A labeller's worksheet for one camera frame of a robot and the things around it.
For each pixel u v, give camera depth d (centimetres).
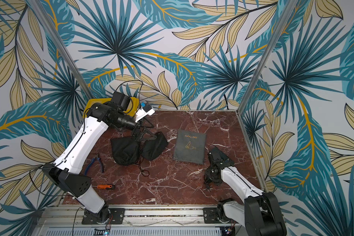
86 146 46
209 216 73
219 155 70
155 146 91
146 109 59
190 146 100
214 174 62
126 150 89
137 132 59
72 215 74
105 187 80
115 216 74
